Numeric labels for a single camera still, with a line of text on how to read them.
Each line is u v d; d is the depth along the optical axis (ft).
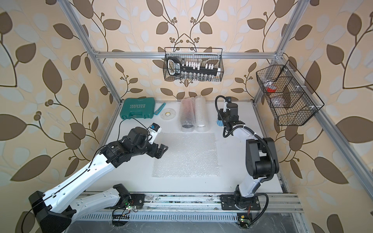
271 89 2.64
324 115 1.93
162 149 2.15
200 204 2.46
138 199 2.44
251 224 2.23
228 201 2.41
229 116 2.40
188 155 2.99
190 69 2.72
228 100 2.64
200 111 3.45
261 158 1.56
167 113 3.68
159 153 2.15
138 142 1.81
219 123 3.17
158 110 3.78
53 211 1.27
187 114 3.28
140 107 3.66
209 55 2.98
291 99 2.47
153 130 2.11
